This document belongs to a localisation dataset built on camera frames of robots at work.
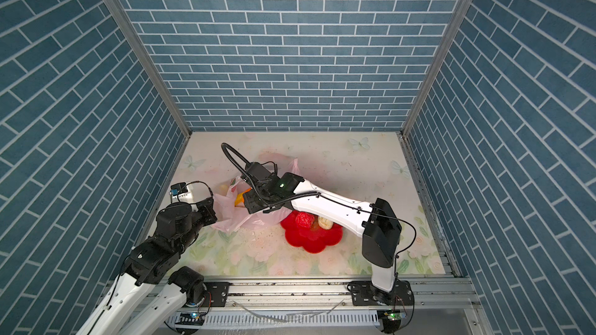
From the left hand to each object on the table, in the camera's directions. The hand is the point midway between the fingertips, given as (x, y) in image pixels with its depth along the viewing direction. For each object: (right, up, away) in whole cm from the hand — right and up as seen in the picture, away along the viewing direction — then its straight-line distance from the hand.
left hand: (216, 198), depth 74 cm
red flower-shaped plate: (+32, -18, +11) cm, 38 cm away
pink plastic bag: (+2, -5, +9) cm, 10 cm away
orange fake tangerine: (+2, -3, +17) cm, 18 cm away
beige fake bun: (+36, -11, +11) cm, 39 cm away
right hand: (+9, -1, +2) cm, 10 cm away
